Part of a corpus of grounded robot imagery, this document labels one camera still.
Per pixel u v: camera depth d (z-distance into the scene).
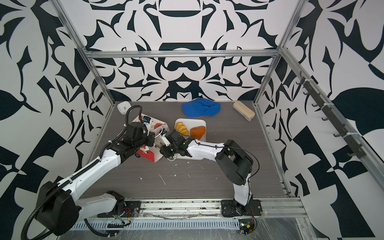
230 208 0.74
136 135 0.63
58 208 0.39
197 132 0.99
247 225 0.71
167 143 0.77
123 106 1.13
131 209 0.74
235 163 0.49
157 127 0.83
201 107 1.14
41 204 0.37
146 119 0.72
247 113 1.11
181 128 0.99
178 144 0.69
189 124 1.05
